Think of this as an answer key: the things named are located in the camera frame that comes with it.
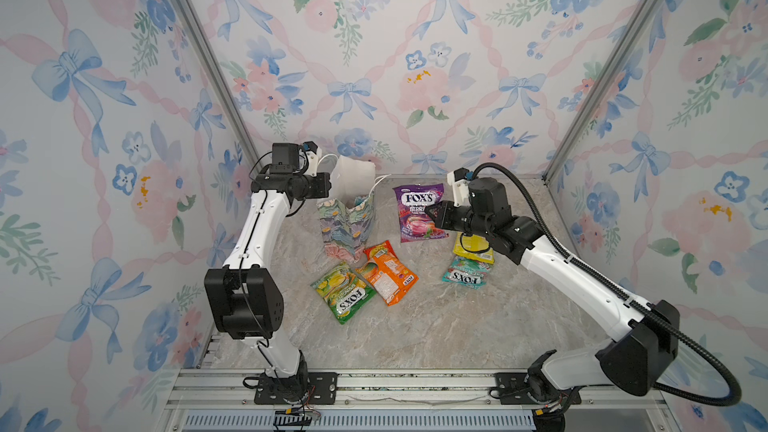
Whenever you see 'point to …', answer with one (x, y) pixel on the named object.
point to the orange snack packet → (386, 273)
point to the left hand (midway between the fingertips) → (331, 180)
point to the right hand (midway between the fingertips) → (426, 207)
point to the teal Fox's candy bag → (468, 272)
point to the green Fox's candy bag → (345, 292)
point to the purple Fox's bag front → (415, 223)
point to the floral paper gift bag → (346, 217)
